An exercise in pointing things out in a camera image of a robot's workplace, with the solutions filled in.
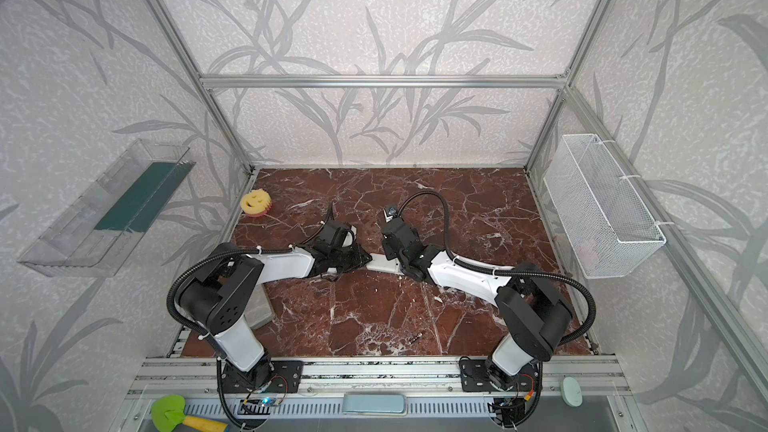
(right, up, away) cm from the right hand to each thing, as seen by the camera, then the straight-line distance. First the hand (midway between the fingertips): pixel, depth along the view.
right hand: (394, 223), depth 88 cm
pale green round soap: (+43, -39, -18) cm, 61 cm away
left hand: (-6, -10, +5) cm, 13 cm away
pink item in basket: (+49, -6, -15) cm, 51 cm away
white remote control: (-5, -13, +5) cm, 15 cm away
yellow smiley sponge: (-50, +5, +17) cm, 53 cm away
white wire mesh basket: (+46, +2, -28) cm, 53 cm away
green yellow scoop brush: (-52, -42, -20) cm, 69 cm away
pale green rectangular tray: (-4, -39, -22) cm, 45 cm away
